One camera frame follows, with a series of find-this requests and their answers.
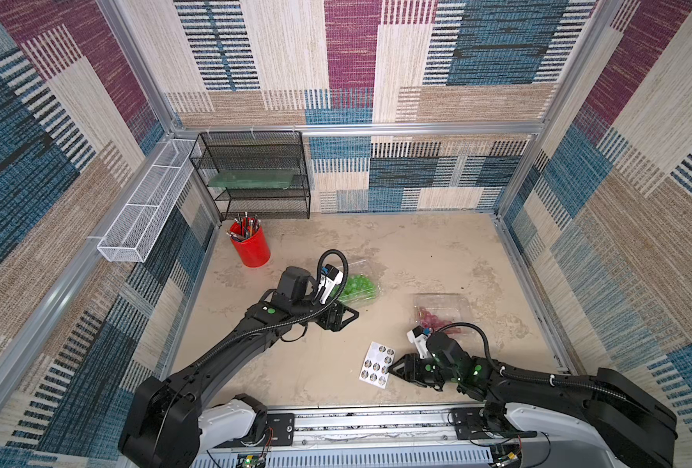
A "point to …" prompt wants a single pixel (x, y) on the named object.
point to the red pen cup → (250, 243)
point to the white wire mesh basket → (135, 230)
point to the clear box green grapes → (365, 284)
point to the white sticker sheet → (376, 364)
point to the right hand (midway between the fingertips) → (396, 376)
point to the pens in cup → (244, 227)
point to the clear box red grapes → (447, 313)
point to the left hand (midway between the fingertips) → (350, 310)
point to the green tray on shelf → (277, 179)
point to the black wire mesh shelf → (256, 150)
